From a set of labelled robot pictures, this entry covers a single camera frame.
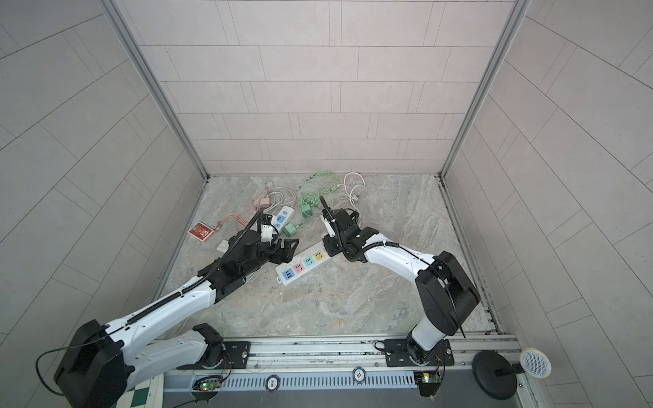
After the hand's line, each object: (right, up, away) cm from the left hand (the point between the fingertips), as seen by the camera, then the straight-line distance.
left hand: (293, 237), depth 80 cm
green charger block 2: (+1, +7, +21) cm, 22 cm away
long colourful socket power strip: (+2, -11, +6) cm, 12 cm away
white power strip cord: (+19, +14, +26) cm, 35 cm away
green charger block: (-4, 0, +16) cm, 17 cm away
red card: (-38, 0, +15) cm, 41 cm away
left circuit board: (-19, -35, -16) cm, 43 cm away
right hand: (+11, -2, +7) cm, 13 cm away
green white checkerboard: (-34, -38, -16) cm, 53 cm away
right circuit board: (+37, -37, -11) cm, 54 cm away
